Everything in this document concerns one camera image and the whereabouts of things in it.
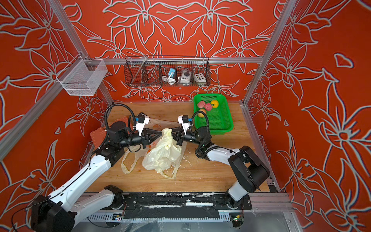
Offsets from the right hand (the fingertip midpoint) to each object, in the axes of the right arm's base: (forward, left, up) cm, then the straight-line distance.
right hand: (163, 134), depth 69 cm
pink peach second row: (+39, -28, -21) cm, 53 cm away
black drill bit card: (+34, +25, -25) cm, 49 cm away
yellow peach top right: (+44, -34, -21) cm, 59 cm away
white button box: (+43, -20, +3) cm, 47 cm away
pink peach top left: (+43, -22, -22) cm, 53 cm away
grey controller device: (+40, -10, +6) cm, 42 cm away
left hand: (0, +1, 0) cm, 1 cm away
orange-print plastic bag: (+23, +7, -24) cm, 34 cm away
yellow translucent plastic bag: (-11, -1, -4) cm, 11 cm away
